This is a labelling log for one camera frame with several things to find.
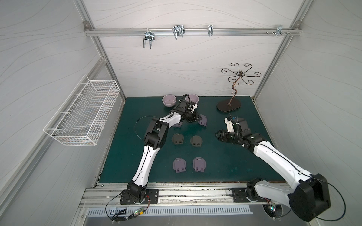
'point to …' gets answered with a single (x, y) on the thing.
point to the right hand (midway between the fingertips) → (219, 134)
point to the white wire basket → (81, 120)
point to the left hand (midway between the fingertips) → (203, 118)
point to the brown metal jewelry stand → (232, 105)
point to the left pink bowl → (169, 100)
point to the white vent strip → (142, 212)
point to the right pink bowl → (193, 97)
